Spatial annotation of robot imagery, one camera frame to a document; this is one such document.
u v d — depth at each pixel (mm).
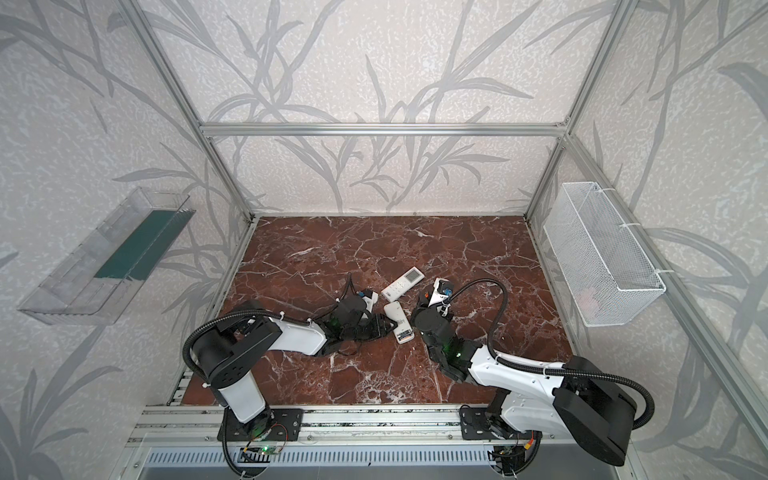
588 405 413
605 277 609
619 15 710
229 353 474
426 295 1010
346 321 722
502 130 968
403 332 887
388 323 887
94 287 636
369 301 844
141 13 718
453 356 617
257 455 722
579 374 446
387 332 823
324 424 753
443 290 692
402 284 988
